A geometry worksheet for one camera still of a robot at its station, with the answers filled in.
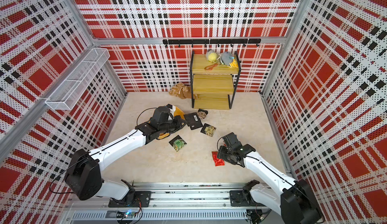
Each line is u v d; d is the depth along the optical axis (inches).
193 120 33.5
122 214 28.1
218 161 33.1
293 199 15.3
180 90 43.8
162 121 25.3
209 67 34.6
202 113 42.4
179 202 28.9
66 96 27.2
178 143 36.7
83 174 16.3
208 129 38.9
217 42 35.4
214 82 39.9
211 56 34.8
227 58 33.1
